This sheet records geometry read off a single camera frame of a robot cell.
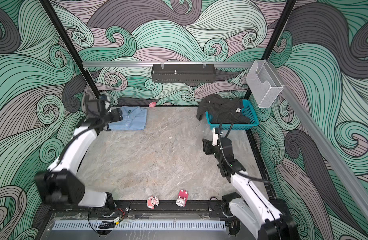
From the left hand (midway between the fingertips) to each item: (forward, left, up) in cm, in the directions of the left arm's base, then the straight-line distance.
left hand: (115, 111), depth 83 cm
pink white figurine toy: (-41, -24, -22) cm, 52 cm away
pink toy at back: (+29, -14, -22) cm, 39 cm away
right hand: (-12, -54, -8) cm, 56 cm away
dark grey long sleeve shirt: (+22, -64, -16) cm, 70 cm away
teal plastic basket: (+19, -88, -18) cm, 92 cm away
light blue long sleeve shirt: (+14, -3, -22) cm, 26 cm away
